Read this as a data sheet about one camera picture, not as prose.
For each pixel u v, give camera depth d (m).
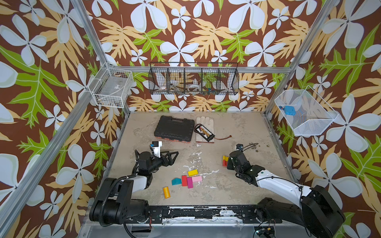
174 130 1.05
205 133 1.04
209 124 1.12
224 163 0.93
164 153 0.78
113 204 0.43
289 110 0.86
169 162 0.77
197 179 0.85
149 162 0.70
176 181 0.83
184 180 0.86
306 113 0.82
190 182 0.84
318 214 0.41
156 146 0.78
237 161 0.66
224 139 1.05
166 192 0.81
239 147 0.77
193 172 0.89
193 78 0.97
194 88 0.99
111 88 0.86
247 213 0.75
